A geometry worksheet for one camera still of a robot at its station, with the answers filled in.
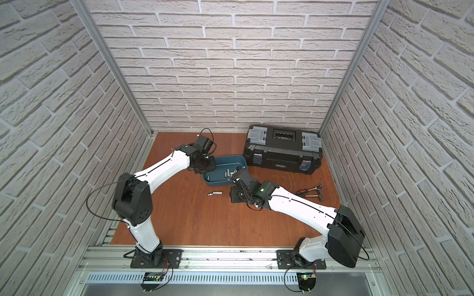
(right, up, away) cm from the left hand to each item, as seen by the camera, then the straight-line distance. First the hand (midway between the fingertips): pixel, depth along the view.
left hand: (216, 165), depth 90 cm
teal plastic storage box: (+4, -2, +13) cm, 13 cm away
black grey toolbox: (+34, +9, 0) cm, 35 cm away
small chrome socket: (-3, -15, 0) cm, 15 cm away
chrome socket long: (0, -14, +2) cm, 14 cm away
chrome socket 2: (+4, -6, +9) cm, 11 cm away
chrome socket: (+5, -5, +9) cm, 12 cm away
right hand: (+9, -12, -11) cm, 19 cm away
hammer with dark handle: (+52, -15, +1) cm, 54 cm away
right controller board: (+38, -44, -21) cm, 62 cm away
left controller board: (-23, -44, -19) cm, 53 cm away
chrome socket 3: (-6, -7, +7) cm, 12 cm away
